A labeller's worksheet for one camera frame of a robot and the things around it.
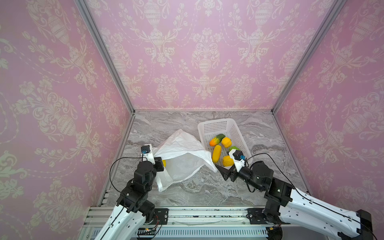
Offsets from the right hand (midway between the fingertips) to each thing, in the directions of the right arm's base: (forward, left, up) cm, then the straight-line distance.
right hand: (223, 158), depth 70 cm
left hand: (+6, +31, -2) cm, 32 cm away
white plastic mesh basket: (+32, +2, -18) cm, 37 cm away
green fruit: (+16, -12, -18) cm, 27 cm away
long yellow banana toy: (+12, 0, -18) cm, 22 cm away
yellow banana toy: (-1, +27, 0) cm, 27 cm away
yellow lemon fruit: (+20, -8, -17) cm, 28 cm away
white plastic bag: (+2, +18, -1) cm, 18 cm away
